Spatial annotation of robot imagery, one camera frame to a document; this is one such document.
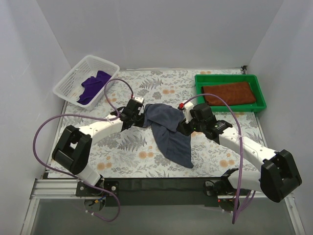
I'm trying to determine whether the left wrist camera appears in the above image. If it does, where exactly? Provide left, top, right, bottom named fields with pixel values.
left=123, top=97, right=144, bottom=117

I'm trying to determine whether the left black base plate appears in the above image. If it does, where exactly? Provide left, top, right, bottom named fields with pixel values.
left=75, top=179, right=119, bottom=197

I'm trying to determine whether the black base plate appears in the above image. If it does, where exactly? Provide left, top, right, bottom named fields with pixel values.
left=75, top=179, right=119, bottom=197
left=203, top=179, right=236, bottom=196

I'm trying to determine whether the brown towel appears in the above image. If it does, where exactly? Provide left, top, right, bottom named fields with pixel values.
left=201, top=82, right=256, bottom=106

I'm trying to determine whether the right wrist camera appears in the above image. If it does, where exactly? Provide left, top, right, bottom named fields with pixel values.
left=178, top=101, right=216, bottom=124

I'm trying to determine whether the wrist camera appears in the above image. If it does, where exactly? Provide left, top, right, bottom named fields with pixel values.
left=178, top=101, right=216, bottom=124
left=123, top=97, right=144, bottom=117

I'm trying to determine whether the purple cloth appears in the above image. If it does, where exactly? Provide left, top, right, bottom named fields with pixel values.
left=77, top=70, right=111, bottom=105

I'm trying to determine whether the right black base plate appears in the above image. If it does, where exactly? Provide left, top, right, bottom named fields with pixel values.
left=203, top=179, right=236, bottom=196

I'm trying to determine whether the aluminium frame rail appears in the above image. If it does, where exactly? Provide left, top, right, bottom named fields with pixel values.
left=30, top=177, right=294, bottom=200

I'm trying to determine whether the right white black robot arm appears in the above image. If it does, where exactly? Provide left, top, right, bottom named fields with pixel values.
left=177, top=119, right=302, bottom=203

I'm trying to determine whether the white plastic basket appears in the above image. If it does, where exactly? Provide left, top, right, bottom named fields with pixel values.
left=52, top=54, right=120, bottom=110

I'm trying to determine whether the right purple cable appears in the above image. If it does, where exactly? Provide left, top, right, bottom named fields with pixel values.
left=180, top=94, right=256, bottom=225

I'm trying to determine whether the grey cloth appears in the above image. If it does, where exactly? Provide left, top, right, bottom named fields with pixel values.
left=143, top=103, right=194, bottom=169

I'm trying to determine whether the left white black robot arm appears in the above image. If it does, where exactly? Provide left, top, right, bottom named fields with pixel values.
left=52, top=113, right=144, bottom=186

